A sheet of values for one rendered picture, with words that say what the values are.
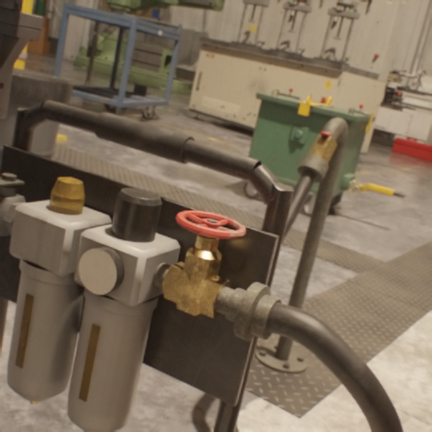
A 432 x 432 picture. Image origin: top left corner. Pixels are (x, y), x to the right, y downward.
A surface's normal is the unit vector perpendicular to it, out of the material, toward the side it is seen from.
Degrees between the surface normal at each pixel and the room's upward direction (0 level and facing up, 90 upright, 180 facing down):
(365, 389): 86
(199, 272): 90
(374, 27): 90
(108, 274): 90
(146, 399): 0
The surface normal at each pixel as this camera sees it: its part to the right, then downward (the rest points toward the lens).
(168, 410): 0.21, -0.95
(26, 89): 0.28, 0.32
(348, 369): -0.11, 0.07
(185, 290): -0.29, -0.37
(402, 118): -0.54, 0.09
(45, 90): 0.61, 0.36
